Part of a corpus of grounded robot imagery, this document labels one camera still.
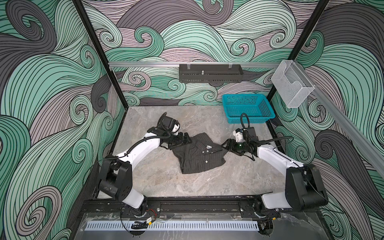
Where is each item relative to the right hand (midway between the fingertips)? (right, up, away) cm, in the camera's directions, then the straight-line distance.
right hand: (225, 147), depth 88 cm
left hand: (-23, +4, -5) cm, 24 cm away
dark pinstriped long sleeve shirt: (-15, -4, +2) cm, 15 cm away
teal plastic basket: (+32, +27, +31) cm, 52 cm away
